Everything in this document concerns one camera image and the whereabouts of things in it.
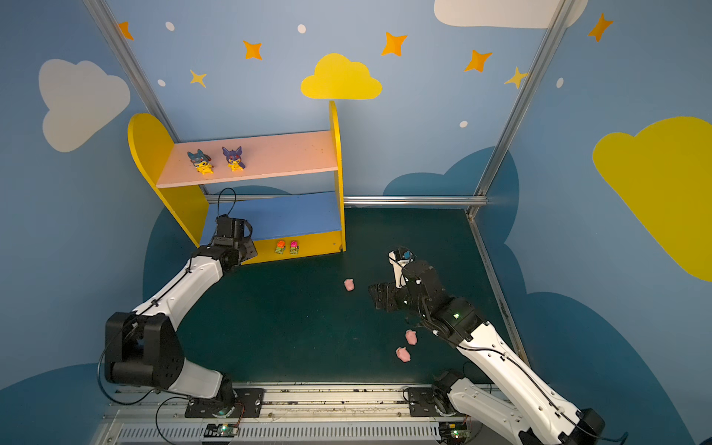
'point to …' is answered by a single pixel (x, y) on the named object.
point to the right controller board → (453, 433)
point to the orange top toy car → (280, 247)
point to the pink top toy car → (294, 247)
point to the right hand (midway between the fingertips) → (384, 282)
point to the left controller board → (221, 430)
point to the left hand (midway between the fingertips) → (248, 246)
